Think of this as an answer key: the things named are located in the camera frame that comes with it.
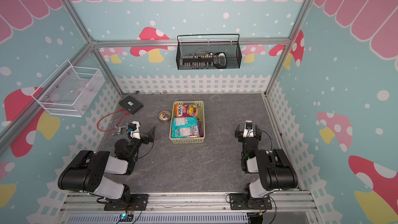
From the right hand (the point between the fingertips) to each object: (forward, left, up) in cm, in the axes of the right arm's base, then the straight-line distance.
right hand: (248, 124), depth 89 cm
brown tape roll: (+14, +53, -9) cm, 55 cm away
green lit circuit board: (-43, +63, -13) cm, 78 cm away
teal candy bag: (-1, +37, 0) cm, 37 cm away
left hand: (-1, +58, +1) cm, 58 cm away
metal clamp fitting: (+4, +81, -9) cm, 81 cm away
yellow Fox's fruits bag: (+13, +37, -2) cm, 40 cm away
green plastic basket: (-6, +36, -7) cm, 37 cm away
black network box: (+24, +78, -9) cm, 82 cm away
